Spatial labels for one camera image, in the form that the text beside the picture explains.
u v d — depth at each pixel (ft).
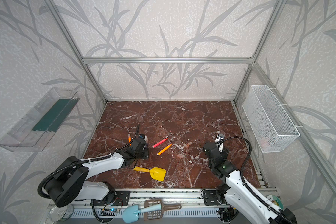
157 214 2.28
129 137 3.17
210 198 2.40
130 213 2.30
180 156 2.91
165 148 3.04
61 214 2.14
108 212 2.36
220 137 2.27
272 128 2.01
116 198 2.37
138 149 2.31
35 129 2.11
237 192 1.67
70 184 1.39
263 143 2.41
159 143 3.14
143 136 2.71
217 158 1.99
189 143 3.11
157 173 2.65
